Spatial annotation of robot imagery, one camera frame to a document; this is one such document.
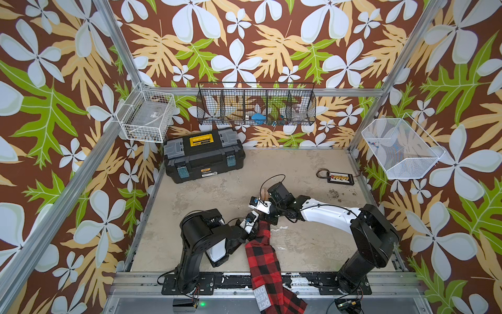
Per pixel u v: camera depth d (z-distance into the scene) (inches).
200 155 37.0
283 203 26.7
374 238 18.0
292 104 34.2
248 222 29.3
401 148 33.1
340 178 41.1
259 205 29.6
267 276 29.5
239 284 29.5
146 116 33.3
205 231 19.5
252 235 30.8
